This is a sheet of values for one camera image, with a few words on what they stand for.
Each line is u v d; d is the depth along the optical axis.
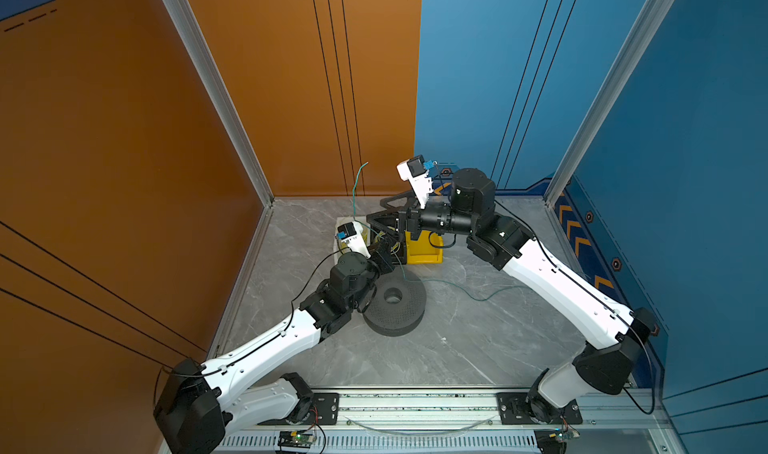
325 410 0.74
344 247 0.64
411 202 0.53
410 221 0.52
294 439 0.71
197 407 0.39
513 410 0.72
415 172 0.52
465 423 0.72
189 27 0.75
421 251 0.97
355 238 0.65
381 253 0.63
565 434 0.70
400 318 0.85
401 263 0.99
